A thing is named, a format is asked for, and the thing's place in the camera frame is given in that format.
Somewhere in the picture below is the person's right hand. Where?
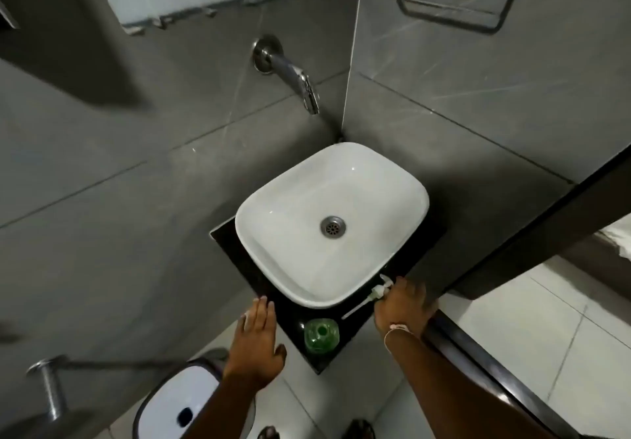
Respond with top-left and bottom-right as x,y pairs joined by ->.
373,276 -> 441,340

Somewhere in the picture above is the person's left hand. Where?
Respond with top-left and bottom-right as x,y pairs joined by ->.
222,296 -> 288,391

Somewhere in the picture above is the green hand soap bottle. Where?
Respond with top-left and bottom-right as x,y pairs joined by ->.
303,318 -> 341,359

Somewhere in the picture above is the white ceramic wash basin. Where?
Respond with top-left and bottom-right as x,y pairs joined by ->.
234,141 -> 431,309

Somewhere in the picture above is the person's left forearm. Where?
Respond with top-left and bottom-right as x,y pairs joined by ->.
181,374 -> 262,439

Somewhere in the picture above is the person's right forearm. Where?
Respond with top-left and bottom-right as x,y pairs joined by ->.
384,327 -> 558,439

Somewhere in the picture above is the metal sink drain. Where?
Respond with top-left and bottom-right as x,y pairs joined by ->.
320,215 -> 347,239

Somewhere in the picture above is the person's right foot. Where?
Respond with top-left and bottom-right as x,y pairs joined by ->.
344,419 -> 375,439

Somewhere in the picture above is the black vanity slab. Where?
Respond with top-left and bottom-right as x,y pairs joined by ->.
209,214 -> 447,375

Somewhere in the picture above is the white lidded trash bin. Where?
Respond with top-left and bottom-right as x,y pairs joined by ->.
133,348 -> 257,439

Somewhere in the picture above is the metal toilet paper holder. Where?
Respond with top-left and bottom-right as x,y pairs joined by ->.
26,354 -> 166,420

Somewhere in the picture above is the white bedding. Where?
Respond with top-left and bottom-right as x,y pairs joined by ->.
594,219 -> 631,262

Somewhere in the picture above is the white string bracelet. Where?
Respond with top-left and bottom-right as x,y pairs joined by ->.
383,323 -> 413,355

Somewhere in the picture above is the black door frame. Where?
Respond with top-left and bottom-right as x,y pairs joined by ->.
423,150 -> 631,439

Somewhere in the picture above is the chrome wall faucet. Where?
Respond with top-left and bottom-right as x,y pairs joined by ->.
252,35 -> 321,116

